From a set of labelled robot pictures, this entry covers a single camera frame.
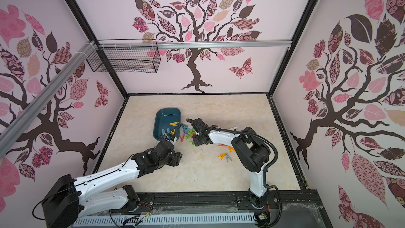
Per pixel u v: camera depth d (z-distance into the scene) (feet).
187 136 3.17
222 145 3.02
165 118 3.51
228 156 2.87
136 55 3.11
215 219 2.29
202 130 2.42
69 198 1.30
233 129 1.83
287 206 2.38
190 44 3.01
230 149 3.00
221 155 2.91
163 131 3.20
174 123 3.36
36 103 1.91
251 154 1.62
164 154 2.05
